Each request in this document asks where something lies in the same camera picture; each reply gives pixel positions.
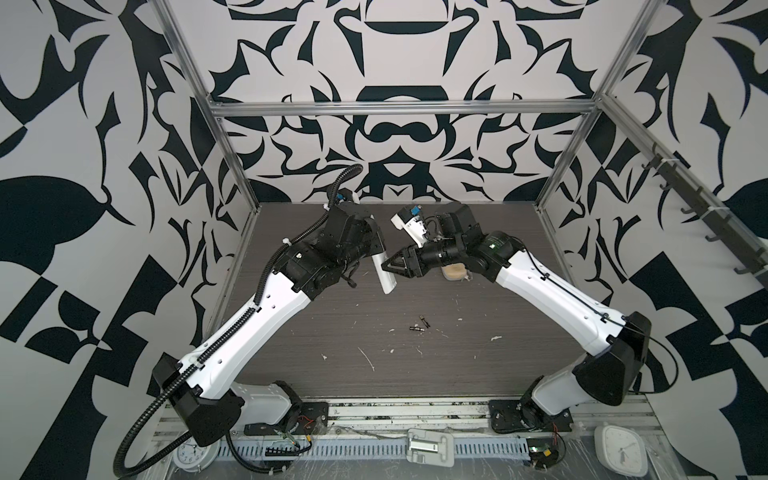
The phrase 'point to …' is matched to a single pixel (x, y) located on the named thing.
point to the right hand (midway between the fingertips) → (388, 263)
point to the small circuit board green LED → (543, 452)
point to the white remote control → (387, 280)
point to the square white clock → (621, 449)
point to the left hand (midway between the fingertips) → (382, 223)
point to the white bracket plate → (430, 447)
